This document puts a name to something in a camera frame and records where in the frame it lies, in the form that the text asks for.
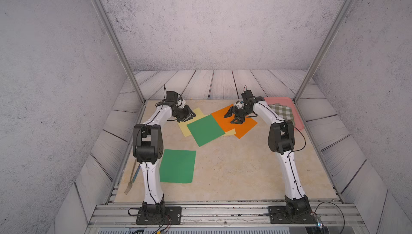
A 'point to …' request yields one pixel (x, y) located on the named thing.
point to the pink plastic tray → (287, 101)
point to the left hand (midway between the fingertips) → (197, 114)
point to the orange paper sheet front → (226, 124)
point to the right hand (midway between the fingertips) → (227, 118)
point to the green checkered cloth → (284, 111)
